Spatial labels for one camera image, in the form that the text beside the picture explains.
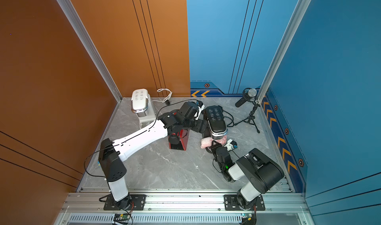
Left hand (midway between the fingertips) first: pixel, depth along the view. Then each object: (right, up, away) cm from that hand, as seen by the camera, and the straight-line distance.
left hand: (203, 121), depth 79 cm
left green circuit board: (-40, -46, -7) cm, 62 cm away
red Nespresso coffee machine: (-13, -11, +1) cm, 17 cm away
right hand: (+5, -13, +12) cm, 18 cm away
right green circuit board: (+21, -46, -10) cm, 51 cm away
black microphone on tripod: (+28, +16, +10) cm, 34 cm away
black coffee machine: (+6, -1, -2) cm, 6 cm away
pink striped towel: (+2, -14, +10) cm, 17 cm away
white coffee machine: (-36, +9, +8) cm, 38 cm away
